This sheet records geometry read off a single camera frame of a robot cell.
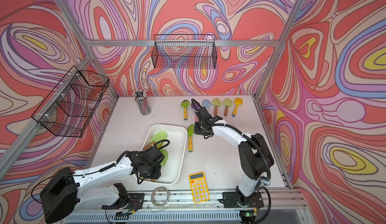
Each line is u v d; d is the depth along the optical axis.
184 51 0.96
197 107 1.14
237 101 1.16
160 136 0.96
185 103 1.12
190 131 0.96
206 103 1.13
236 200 0.73
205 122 0.66
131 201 0.72
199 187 0.76
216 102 1.15
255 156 0.46
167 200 0.72
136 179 0.74
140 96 0.96
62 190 0.45
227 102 1.15
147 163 0.64
